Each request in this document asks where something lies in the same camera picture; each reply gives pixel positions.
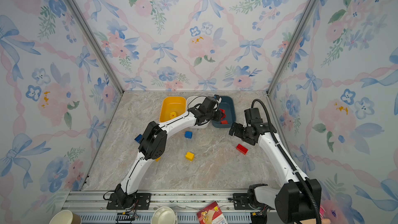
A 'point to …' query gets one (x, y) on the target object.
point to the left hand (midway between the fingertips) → (223, 112)
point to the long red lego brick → (241, 149)
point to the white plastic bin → (192, 100)
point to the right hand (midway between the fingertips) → (237, 133)
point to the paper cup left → (66, 216)
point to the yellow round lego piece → (172, 115)
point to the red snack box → (212, 214)
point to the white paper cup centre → (164, 215)
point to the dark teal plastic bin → (227, 104)
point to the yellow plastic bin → (171, 107)
